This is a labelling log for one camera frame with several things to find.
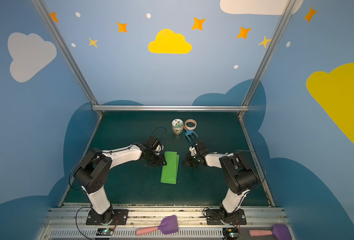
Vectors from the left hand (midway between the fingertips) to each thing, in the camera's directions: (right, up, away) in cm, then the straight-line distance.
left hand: (165, 164), depth 91 cm
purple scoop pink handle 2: (+58, -28, -20) cm, 67 cm away
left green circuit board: (-28, -28, -19) cm, 44 cm away
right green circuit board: (+34, -29, -19) cm, 49 cm away
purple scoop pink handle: (+3, -25, -19) cm, 32 cm away
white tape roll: (+18, +28, +25) cm, 42 cm away
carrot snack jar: (+7, +23, +14) cm, 28 cm away
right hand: (+10, +1, +3) cm, 10 cm away
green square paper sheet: (+3, -5, -1) cm, 6 cm away
